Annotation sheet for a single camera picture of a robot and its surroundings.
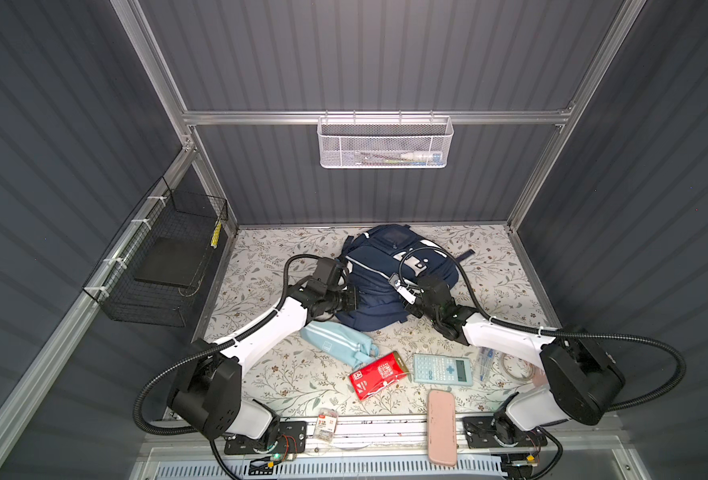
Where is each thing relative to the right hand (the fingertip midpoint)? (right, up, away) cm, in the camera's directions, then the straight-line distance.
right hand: (414, 284), depth 89 cm
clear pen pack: (+19, -21, -7) cm, 29 cm away
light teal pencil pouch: (-21, -17, -3) cm, 27 cm away
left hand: (-16, -3, -5) cm, 17 cm away
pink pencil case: (+4, -34, -16) cm, 38 cm away
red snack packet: (-12, -25, -6) cm, 29 cm away
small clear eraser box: (-25, -34, -15) cm, 44 cm away
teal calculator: (+7, -23, -6) cm, 25 cm away
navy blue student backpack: (-8, +6, +8) cm, 13 cm away
